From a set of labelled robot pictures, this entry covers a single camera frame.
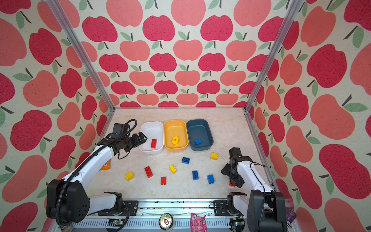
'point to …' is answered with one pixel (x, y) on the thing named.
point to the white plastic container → (152, 130)
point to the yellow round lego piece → (175, 140)
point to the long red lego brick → (149, 172)
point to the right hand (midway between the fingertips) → (233, 177)
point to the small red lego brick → (164, 181)
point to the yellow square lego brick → (214, 156)
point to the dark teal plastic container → (200, 129)
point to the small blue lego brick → (198, 142)
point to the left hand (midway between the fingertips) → (144, 141)
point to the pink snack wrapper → (198, 224)
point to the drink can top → (166, 221)
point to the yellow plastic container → (175, 135)
